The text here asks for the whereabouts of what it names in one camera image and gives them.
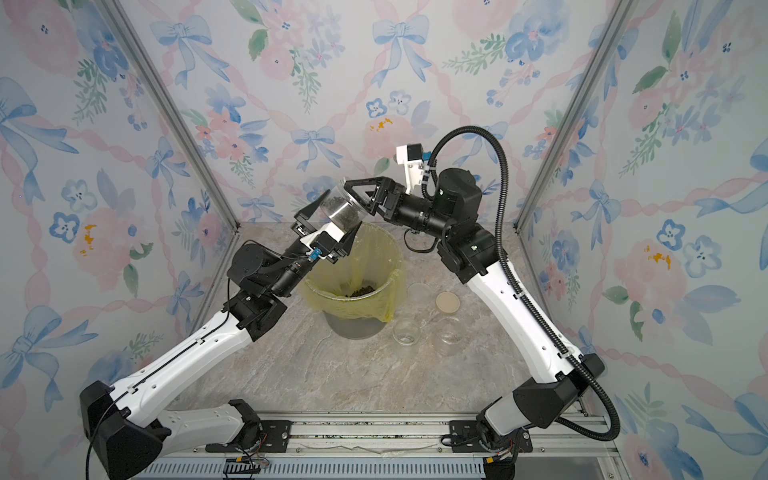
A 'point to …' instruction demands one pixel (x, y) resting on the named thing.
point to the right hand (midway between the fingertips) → (355, 191)
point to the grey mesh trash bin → (353, 328)
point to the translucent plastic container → (448, 336)
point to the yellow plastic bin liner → (369, 281)
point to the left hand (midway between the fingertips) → (339, 203)
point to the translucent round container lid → (419, 293)
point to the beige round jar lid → (448, 301)
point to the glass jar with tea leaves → (406, 332)
